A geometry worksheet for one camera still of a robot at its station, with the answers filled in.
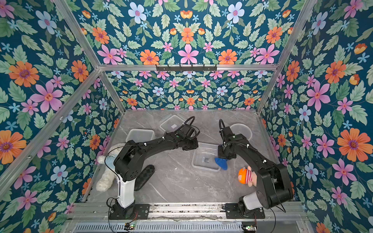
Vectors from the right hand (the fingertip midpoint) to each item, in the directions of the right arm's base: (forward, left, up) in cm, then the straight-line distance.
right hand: (225, 153), depth 87 cm
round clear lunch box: (+21, -13, -2) cm, 25 cm away
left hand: (+6, +15, 0) cm, 16 cm away
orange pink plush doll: (-13, -12, -2) cm, 18 cm away
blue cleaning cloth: (-7, +2, +1) cm, 7 cm away
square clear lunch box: (+2, +12, -8) cm, 15 cm away
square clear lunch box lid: (+28, +38, -6) cm, 48 cm away
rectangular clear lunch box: (+16, +59, -5) cm, 62 cm away
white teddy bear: (-15, +65, +2) cm, 67 cm away
